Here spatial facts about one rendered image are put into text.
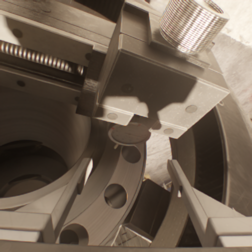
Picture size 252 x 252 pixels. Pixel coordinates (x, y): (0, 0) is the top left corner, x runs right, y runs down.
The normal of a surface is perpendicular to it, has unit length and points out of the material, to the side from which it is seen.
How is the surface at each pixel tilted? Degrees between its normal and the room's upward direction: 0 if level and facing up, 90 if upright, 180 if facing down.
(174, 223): 132
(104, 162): 90
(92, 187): 90
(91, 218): 90
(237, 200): 90
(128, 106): 25
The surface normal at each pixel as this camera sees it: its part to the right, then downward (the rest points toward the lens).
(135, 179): 0.36, -0.54
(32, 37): -0.03, 0.80
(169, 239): -0.36, -0.85
